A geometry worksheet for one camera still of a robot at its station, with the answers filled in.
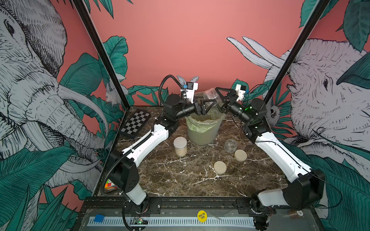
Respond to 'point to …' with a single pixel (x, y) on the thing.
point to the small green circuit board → (138, 220)
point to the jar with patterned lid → (180, 144)
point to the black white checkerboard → (135, 123)
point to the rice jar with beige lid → (230, 145)
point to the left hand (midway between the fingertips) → (213, 98)
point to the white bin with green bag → (203, 129)
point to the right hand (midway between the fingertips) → (213, 93)
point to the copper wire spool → (295, 214)
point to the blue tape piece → (99, 218)
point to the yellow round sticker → (202, 216)
